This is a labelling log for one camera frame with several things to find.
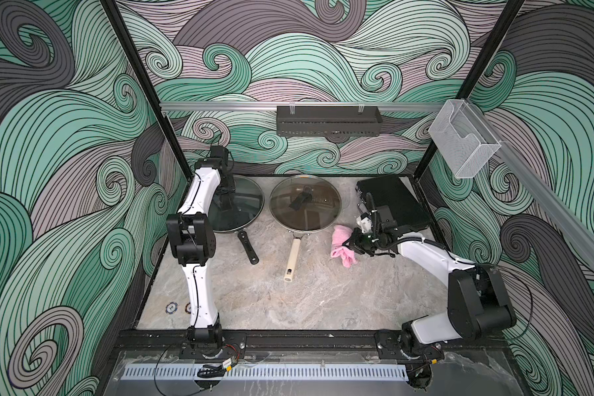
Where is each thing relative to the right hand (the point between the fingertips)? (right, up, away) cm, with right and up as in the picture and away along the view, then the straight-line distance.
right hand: (340, 245), depth 87 cm
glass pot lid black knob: (-12, +15, +10) cm, 22 cm away
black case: (+29, +20, +27) cm, 44 cm away
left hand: (-46, +21, +9) cm, 51 cm away
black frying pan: (-35, +1, +1) cm, 35 cm away
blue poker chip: (-58, -20, -6) cm, 62 cm away
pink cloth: (0, +4, +2) cm, 5 cm away
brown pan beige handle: (-17, +1, -1) cm, 17 cm away
